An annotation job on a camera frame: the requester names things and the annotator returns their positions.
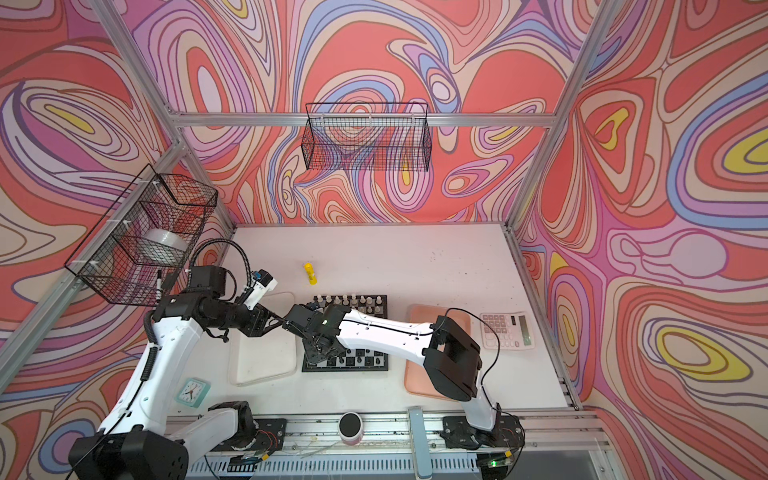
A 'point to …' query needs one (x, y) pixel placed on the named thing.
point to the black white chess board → (353, 359)
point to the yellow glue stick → (308, 267)
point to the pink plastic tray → (415, 377)
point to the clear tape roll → (166, 237)
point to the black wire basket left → (156, 227)
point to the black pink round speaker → (350, 426)
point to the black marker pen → (159, 287)
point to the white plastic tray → (271, 355)
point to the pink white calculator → (515, 329)
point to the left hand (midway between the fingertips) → (275, 314)
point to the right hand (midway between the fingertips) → (326, 357)
